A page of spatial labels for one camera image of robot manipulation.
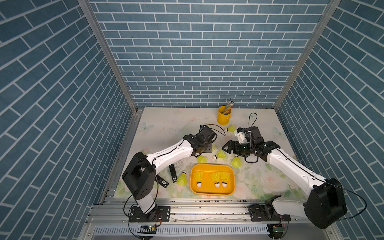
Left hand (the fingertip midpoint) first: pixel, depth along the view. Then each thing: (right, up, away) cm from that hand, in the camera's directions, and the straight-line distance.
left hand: (211, 147), depth 85 cm
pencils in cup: (+13, +24, +19) cm, 34 cm away
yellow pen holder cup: (+11, +20, +20) cm, 30 cm away
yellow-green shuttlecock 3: (+7, -16, -3) cm, 18 cm away
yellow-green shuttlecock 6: (+6, -5, +5) cm, 10 cm away
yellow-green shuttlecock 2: (+2, -16, -3) cm, 17 cm away
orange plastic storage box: (-2, -21, -4) cm, 22 cm away
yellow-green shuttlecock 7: (+16, -10, +6) cm, 20 cm away
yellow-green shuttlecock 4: (-17, -19, -1) cm, 25 cm away
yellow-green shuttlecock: (-7, -15, -3) cm, 17 cm away
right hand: (+9, 0, -3) cm, 10 cm away
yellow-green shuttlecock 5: (-5, -8, +4) cm, 10 cm away
